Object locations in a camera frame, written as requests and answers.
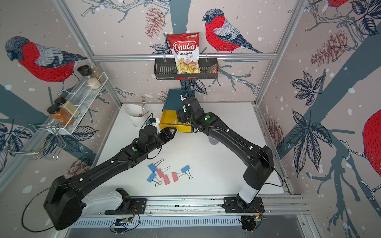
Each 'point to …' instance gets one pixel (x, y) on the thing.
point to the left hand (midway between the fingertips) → (178, 127)
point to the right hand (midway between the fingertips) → (182, 109)
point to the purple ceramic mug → (213, 141)
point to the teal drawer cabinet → (173, 101)
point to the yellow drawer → (169, 119)
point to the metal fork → (143, 102)
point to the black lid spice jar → (92, 81)
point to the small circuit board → (123, 221)
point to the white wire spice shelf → (82, 96)
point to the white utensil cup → (134, 110)
